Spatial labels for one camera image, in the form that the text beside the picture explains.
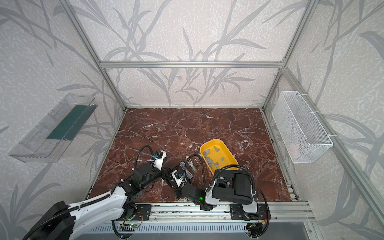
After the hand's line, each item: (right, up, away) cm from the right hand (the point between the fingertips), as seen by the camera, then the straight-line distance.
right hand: (171, 176), depth 82 cm
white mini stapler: (+11, +4, +5) cm, 13 cm away
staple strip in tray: (+26, +12, +15) cm, 33 cm away
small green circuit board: (-16, -19, -11) cm, 27 cm away
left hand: (+2, +10, 0) cm, 10 cm away
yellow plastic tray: (+27, +8, +13) cm, 31 cm away
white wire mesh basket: (+59, +24, -21) cm, 67 cm away
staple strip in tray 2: (+30, +7, +11) cm, 32 cm away
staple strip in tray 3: (+19, +10, +12) cm, 25 cm away
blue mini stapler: (+6, +5, +5) cm, 9 cm away
